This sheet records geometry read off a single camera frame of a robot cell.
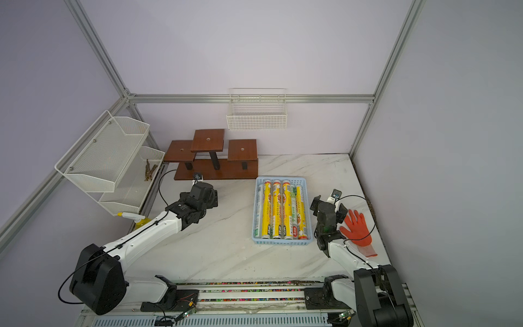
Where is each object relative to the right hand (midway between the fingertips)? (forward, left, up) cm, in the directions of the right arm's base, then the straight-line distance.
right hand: (330, 202), depth 88 cm
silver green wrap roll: (0, +32, -6) cm, 33 cm away
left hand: (+2, +57, +4) cm, 57 cm away
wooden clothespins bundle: (+17, +85, +4) cm, 86 cm away
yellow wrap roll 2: (-8, +24, -4) cm, 26 cm away
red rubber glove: (-10, -13, -11) cm, 20 cm away
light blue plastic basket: (+16, +13, -4) cm, 21 cm away
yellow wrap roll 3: (+3, +19, -4) cm, 20 cm away
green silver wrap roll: (-5, +16, -6) cm, 18 cm away
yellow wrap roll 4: (-2, +13, -8) cm, 15 cm away
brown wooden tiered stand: (+31, +64, +1) cm, 71 cm away
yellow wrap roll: (-1, +28, -4) cm, 29 cm away
